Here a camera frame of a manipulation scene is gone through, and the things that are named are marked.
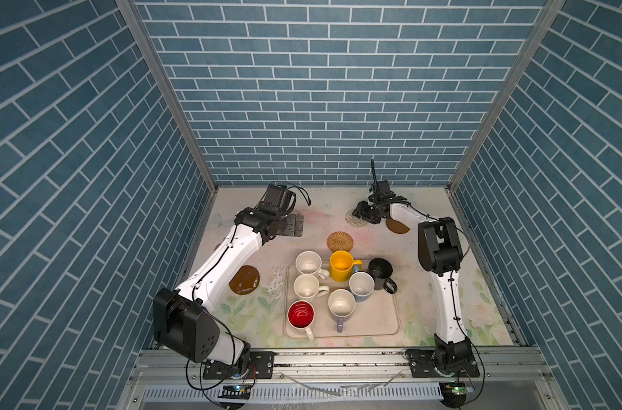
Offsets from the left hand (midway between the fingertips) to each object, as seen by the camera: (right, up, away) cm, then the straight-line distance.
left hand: (293, 223), depth 82 cm
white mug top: (+5, -15, +10) cm, 19 cm away
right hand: (+25, +2, +26) cm, 36 cm away
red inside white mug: (+2, -30, 0) cm, 30 cm away
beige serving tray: (+28, -31, +1) cm, 42 cm away
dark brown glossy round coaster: (-18, -21, +7) cm, 28 cm away
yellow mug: (+16, -16, +10) cm, 25 cm away
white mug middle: (+4, -22, +4) cm, 23 cm away
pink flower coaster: (+2, +2, +29) cm, 30 cm away
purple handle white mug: (+16, -28, +4) cm, 32 cm away
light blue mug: (+22, -21, +3) cm, 31 cm away
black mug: (+30, -16, +5) cm, 34 cm away
